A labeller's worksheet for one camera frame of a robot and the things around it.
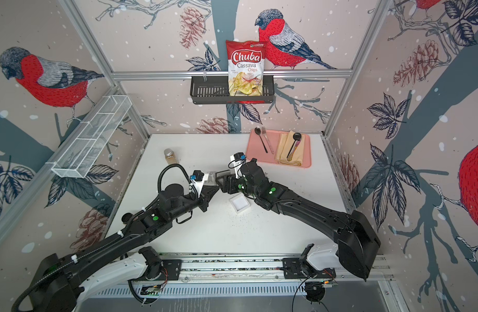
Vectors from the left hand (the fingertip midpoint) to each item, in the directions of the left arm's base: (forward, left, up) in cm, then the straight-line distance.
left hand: (220, 185), depth 74 cm
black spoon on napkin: (+45, -42, -21) cm, 65 cm away
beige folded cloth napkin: (+42, -34, -22) cm, 58 cm away
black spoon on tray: (+51, -18, -21) cm, 58 cm away
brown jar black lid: (-8, +40, -13) cm, 43 cm away
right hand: (+3, 0, 0) cm, 3 cm away
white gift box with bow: (-2, +3, +8) cm, 8 cm away
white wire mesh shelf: (+13, +54, +9) cm, 56 cm away
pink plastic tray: (+38, -16, -22) cm, 46 cm away
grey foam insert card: (+3, 0, +3) cm, 4 cm away
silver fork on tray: (+49, -22, -22) cm, 59 cm away
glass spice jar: (+25, +30, -14) cm, 42 cm away
